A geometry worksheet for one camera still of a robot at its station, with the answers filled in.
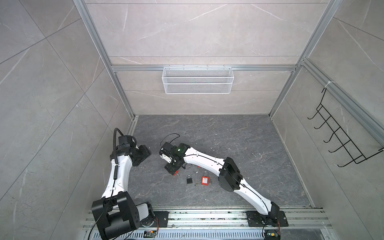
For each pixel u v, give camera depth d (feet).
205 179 2.81
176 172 2.89
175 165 2.51
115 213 1.42
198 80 3.30
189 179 2.83
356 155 1.88
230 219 2.45
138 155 2.35
